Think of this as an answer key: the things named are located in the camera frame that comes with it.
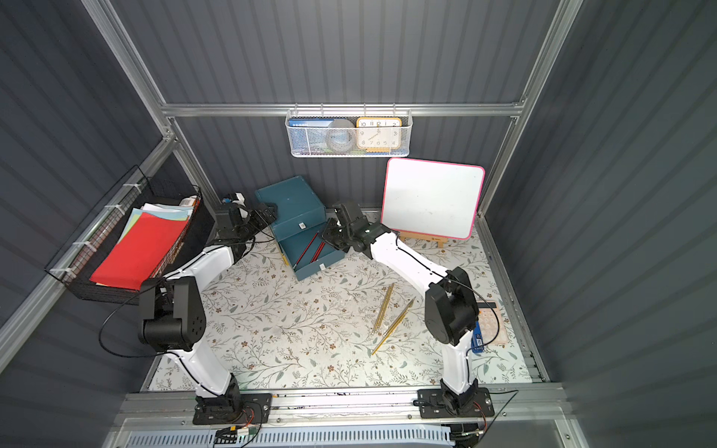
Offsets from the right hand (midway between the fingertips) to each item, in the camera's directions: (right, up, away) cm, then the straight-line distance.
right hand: (324, 231), depth 84 cm
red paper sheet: (-47, -6, -12) cm, 48 cm away
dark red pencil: (-7, -4, +17) cm, 18 cm away
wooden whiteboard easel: (+36, -2, +23) cm, 43 cm away
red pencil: (-4, -7, +13) cm, 16 cm away
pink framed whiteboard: (+38, +13, +19) cm, 44 cm away
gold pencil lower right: (+23, -29, +5) cm, 37 cm away
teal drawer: (-7, -8, +13) cm, 17 cm away
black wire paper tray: (-51, -9, -24) cm, 57 cm away
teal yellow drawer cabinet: (-9, +4, +5) cm, 11 cm away
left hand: (-21, +7, +9) cm, 24 cm away
